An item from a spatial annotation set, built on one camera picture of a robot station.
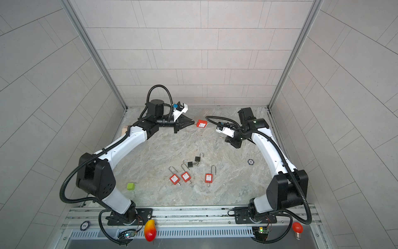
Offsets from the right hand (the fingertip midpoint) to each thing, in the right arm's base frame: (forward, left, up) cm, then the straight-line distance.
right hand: (227, 137), depth 80 cm
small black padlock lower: (-6, +21, -16) cm, 27 cm away
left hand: (+4, +16, +11) cm, 19 cm away
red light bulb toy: (-39, -26, -15) cm, 50 cm away
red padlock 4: (-15, +11, -16) cm, 25 cm away
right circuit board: (-40, -10, -18) cm, 45 cm away
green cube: (-17, +51, -14) cm, 56 cm away
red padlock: (+2, +13, +10) cm, 16 cm away
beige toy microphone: (+18, +64, -11) cm, 67 cm away
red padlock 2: (-14, +29, -14) cm, 36 cm away
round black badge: (-32, +68, -14) cm, 77 cm away
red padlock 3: (-13, +24, -15) cm, 31 cm away
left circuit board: (-37, +47, -13) cm, 62 cm away
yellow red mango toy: (-36, +38, -13) cm, 54 cm away
